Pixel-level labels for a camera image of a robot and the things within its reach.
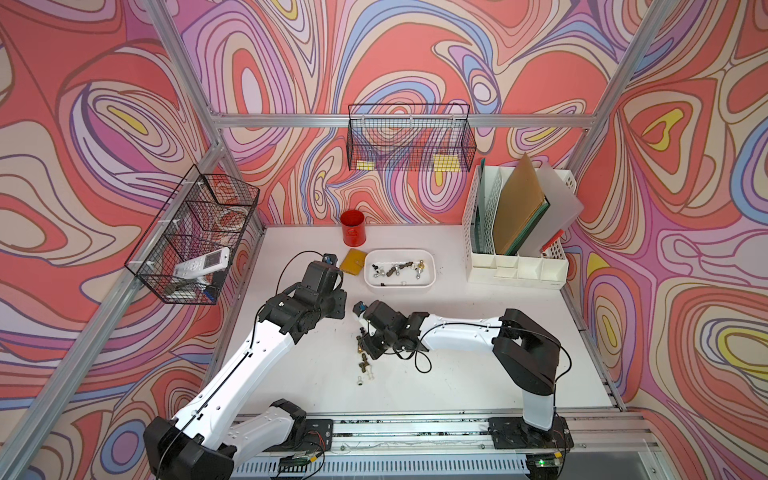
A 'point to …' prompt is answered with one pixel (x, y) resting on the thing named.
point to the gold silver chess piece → (421, 265)
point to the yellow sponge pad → (353, 261)
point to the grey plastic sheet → (563, 208)
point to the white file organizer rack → (550, 270)
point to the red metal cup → (353, 227)
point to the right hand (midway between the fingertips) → (368, 350)
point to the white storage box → (378, 262)
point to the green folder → (529, 228)
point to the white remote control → (213, 262)
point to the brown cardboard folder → (517, 203)
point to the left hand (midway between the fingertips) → (339, 296)
